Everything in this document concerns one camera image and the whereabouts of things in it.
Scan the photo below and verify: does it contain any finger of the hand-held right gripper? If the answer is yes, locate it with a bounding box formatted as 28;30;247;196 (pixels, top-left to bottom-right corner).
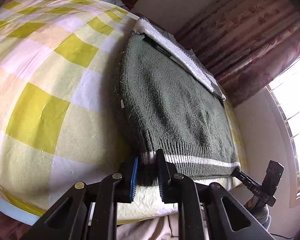
231;170;253;188

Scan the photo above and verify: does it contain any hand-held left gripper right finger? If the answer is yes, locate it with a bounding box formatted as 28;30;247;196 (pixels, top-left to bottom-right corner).
156;149;275;240

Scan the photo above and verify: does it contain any pink floral curtain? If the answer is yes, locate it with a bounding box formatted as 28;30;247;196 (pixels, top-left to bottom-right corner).
174;0;300;107

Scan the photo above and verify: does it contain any light blue bed sheet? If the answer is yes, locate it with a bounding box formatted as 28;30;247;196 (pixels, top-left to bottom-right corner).
0;175;40;227

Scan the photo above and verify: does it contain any person's right hand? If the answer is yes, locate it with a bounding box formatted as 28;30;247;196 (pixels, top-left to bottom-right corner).
244;194;272;229

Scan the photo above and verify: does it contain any yellow checked bed sheet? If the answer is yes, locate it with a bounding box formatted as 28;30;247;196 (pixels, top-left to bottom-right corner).
0;0;248;227

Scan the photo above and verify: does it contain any barred window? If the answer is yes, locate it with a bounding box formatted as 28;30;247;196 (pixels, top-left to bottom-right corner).
266;52;300;200

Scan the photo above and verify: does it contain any green knit sweater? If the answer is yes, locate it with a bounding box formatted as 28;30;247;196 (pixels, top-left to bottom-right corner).
114;17;241;187

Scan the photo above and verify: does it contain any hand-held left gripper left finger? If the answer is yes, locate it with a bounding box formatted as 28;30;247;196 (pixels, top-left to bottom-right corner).
19;156;140;240

